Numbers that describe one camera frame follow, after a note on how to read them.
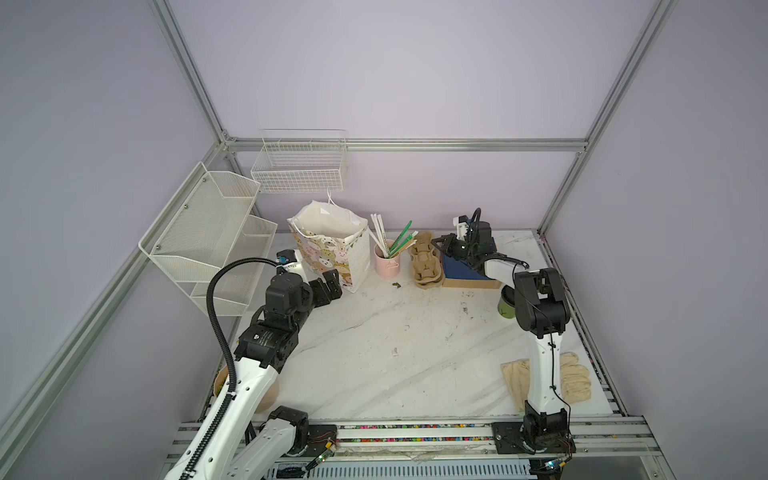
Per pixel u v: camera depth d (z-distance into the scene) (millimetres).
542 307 606
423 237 1063
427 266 1019
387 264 994
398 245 1006
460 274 961
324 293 637
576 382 819
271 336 493
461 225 978
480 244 859
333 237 835
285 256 612
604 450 736
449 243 938
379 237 1010
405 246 951
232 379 441
